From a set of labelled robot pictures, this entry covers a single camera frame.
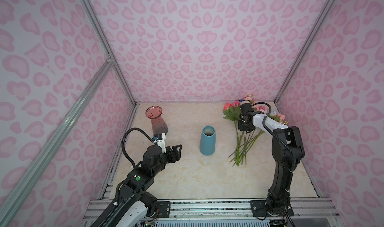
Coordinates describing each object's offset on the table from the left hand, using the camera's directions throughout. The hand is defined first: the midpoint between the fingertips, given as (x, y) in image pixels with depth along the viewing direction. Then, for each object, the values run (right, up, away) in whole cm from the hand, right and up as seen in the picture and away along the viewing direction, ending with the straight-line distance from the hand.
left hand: (177, 144), depth 74 cm
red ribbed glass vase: (-14, +9, +17) cm, 24 cm away
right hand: (+41, +8, +25) cm, 49 cm away
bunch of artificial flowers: (+41, -2, +22) cm, 46 cm away
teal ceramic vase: (+15, 0, +5) cm, 16 cm away
